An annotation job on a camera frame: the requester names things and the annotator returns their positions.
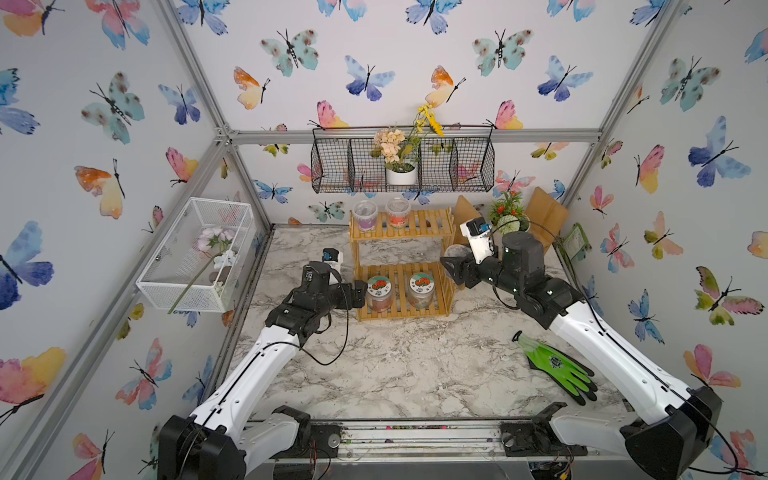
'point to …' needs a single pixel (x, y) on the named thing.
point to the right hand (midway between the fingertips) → (456, 249)
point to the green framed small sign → (576, 242)
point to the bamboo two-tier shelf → (402, 266)
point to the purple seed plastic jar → (365, 212)
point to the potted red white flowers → (507, 213)
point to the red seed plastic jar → (398, 209)
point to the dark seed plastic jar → (458, 250)
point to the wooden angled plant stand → (546, 216)
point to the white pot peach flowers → (400, 170)
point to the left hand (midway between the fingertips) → (354, 281)
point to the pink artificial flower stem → (214, 241)
